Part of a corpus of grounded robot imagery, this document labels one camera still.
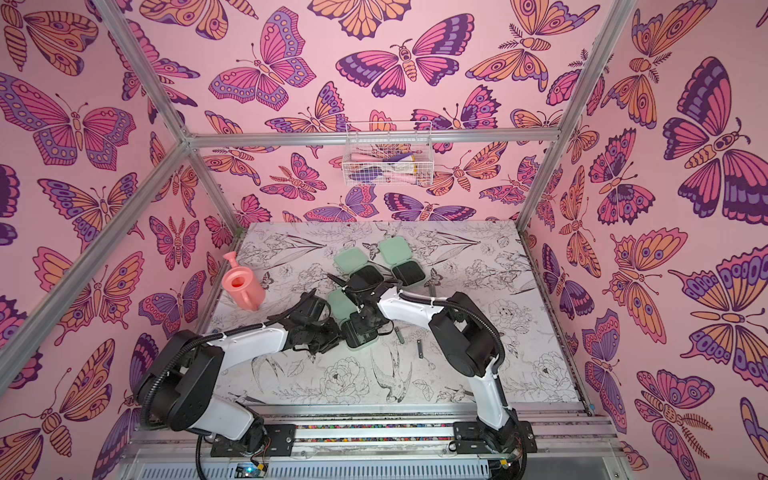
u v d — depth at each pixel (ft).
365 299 2.30
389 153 3.12
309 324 2.49
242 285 2.95
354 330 2.74
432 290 3.37
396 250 3.71
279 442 2.41
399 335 3.01
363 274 3.48
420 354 2.87
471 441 2.39
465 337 1.67
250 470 2.36
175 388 1.44
